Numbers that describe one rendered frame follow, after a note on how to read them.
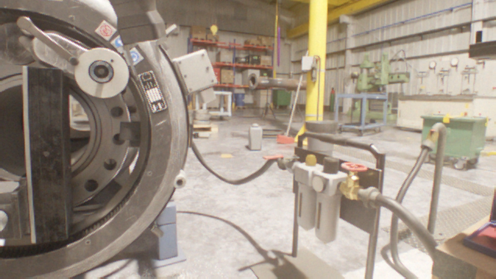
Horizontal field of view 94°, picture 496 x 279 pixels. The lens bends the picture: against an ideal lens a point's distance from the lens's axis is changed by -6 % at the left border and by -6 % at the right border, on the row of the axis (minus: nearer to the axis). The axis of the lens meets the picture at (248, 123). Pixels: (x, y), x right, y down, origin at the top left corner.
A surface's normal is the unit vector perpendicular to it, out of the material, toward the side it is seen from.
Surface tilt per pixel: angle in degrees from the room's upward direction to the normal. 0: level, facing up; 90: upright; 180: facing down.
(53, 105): 90
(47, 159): 90
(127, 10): 122
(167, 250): 90
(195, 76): 90
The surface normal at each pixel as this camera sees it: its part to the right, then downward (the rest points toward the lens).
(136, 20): -0.11, 0.44
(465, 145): -0.85, 0.04
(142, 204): 0.47, 0.10
